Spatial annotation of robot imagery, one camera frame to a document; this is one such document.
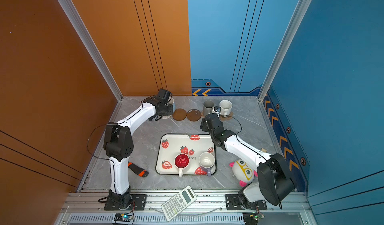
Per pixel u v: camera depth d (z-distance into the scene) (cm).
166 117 105
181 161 85
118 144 54
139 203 74
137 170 83
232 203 72
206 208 72
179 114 108
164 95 77
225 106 103
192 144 93
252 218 70
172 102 83
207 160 87
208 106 100
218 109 75
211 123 65
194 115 109
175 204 72
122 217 71
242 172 77
